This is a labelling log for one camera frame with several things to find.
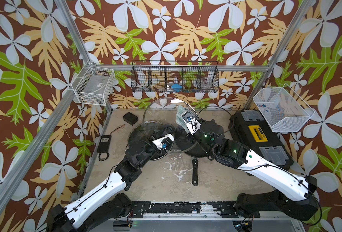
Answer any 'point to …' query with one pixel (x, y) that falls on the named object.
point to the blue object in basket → (177, 87)
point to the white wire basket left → (93, 85)
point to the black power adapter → (103, 147)
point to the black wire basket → (176, 77)
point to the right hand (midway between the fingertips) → (187, 119)
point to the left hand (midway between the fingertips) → (165, 127)
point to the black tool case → (252, 128)
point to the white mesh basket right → (284, 111)
